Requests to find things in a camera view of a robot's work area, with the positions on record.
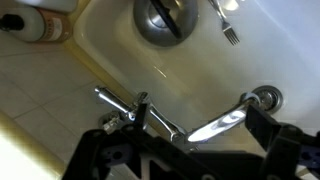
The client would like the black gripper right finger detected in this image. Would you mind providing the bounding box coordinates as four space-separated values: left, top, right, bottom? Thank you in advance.
244 104 320 180

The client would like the steel kettle with black handle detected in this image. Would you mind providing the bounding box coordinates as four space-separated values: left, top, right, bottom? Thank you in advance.
132 0 200 48

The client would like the chrome wall faucet with spout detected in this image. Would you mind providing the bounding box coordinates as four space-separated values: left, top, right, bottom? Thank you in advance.
98 91 263 145

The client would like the chrome faucet lever handle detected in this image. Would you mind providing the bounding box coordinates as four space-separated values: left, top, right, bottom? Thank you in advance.
93 85 151 116

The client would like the white kitchen sink basin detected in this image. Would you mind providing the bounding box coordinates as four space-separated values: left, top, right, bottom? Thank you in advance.
72 0 320 180

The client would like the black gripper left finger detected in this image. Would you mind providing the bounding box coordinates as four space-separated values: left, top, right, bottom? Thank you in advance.
61 103 188 180

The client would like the soap bottle with black pump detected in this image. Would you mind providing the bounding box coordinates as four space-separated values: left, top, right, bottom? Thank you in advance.
0 4 73 43

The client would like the metal sink drain strainer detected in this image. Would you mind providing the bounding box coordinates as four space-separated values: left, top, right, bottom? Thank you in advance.
239 85 285 112

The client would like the window with cream frame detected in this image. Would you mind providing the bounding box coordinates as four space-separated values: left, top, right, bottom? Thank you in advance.
0 111 67 180

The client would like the metal fork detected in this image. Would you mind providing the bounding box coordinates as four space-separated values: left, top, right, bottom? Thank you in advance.
207 0 241 47

